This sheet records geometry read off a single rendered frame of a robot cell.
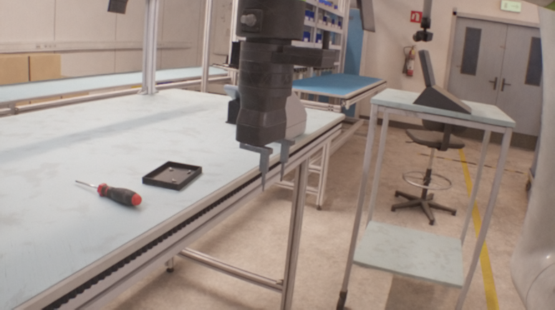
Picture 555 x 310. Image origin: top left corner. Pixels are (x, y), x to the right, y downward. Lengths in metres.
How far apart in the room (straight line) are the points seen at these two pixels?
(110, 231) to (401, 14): 6.40
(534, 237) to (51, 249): 0.68
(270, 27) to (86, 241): 0.38
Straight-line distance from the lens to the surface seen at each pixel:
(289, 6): 0.49
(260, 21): 0.48
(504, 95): 6.85
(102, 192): 0.68
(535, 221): 0.62
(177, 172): 0.79
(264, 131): 0.50
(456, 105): 1.56
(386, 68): 6.70
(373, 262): 1.87
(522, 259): 0.65
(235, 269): 1.92
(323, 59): 0.47
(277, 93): 0.49
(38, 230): 0.60
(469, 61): 6.74
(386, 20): 6.73
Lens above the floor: 1.28
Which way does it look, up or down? 14 degrees down
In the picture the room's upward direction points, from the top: 5 degrees clockwise
